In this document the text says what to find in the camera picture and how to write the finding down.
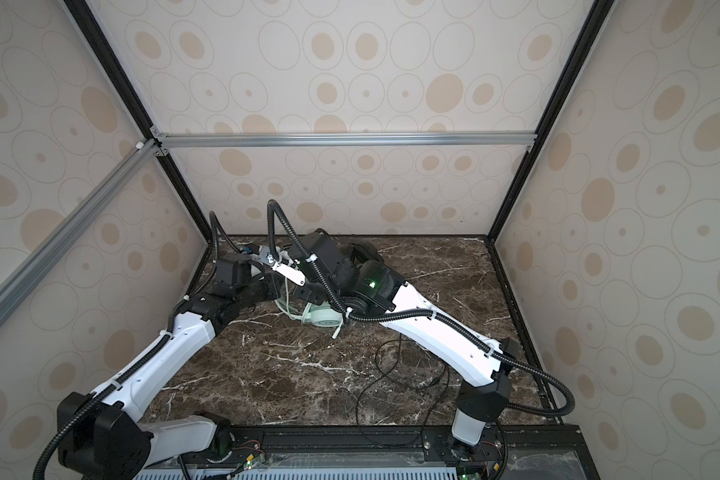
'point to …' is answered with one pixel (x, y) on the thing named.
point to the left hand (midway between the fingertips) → (290, 274)
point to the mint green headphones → (321, 314)
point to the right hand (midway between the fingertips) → (305, 262)
